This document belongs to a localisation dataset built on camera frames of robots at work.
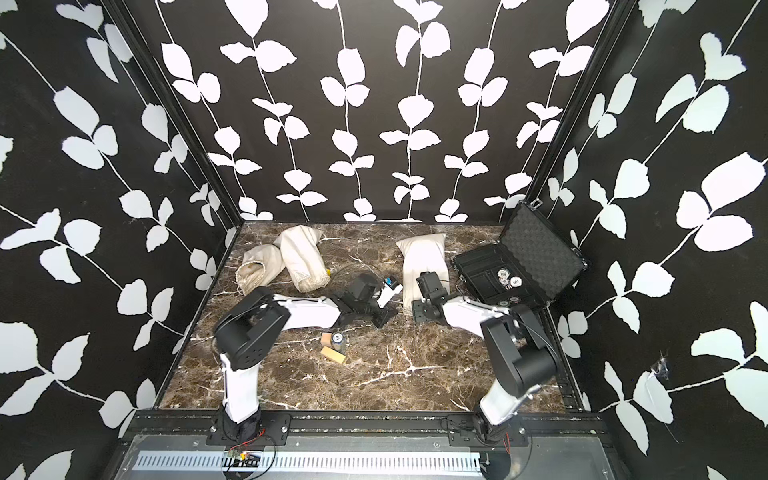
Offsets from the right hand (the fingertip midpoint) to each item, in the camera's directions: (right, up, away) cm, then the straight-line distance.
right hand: (421, 303), depth 96 cm
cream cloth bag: (-50, +13, -7) cm, 52 cm away
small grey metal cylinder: (-25, -9, -13) cm, 29 cm away
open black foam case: (+38, +13, +1) cm, 40 cm away
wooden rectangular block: (-27, -13, -10) cm, 32 cm away
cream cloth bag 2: (-40, +15, +5) cm, 43 cm away
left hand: (-8, 0, -3) cm, 8 cm away
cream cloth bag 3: (+1, +16, +8) cm, 18 cm away
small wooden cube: (-29, -9, -8) cm, 32 cm away
